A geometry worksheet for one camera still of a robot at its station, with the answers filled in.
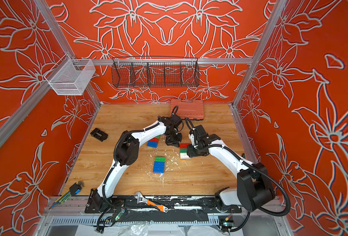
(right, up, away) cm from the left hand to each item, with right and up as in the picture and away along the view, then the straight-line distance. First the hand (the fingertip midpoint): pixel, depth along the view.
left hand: (181, 144), depth 93 cm
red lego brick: (+1, 0, -3) cm, 3 cm away
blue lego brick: (-19, +1, -1) cm, 19 cm away
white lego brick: (+1, -5, -6) cm, 8 cm away
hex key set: (-59, -21, -16) cm, 64 cm away
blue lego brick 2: (-14, -10, -10) cm, 20 cm away
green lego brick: (-14, -7, -8) cm, 17 cm away
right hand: (+5, -2, -8) cm, 10 cm away
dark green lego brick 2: (+1, -3, -3) cm, 5 cm away
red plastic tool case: (+9, +24, +19) cm, 32 cm away
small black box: (-57, +6, +7) cm, 58 cm away
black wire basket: (-19, +50, +8) cm, 54 cm away
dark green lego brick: (-13, +8, -23) cm, 28 cm away
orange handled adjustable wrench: (-22, -25, -19) cm, 39 cm away
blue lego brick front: (-14, -13, -12) cm, 22 cm away
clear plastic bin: (-72, +44, -1) cm, 84 cm away
